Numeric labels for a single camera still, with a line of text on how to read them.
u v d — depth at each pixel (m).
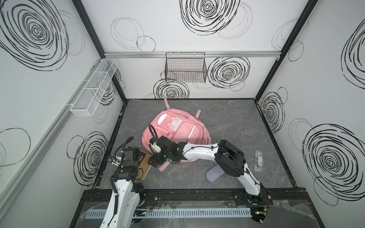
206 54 0.91
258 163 0.84
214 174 0.79
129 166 0.62
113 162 0.68
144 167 0.83
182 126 0.96
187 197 0.75
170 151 0.68
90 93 0.75
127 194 0.51
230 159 0.53
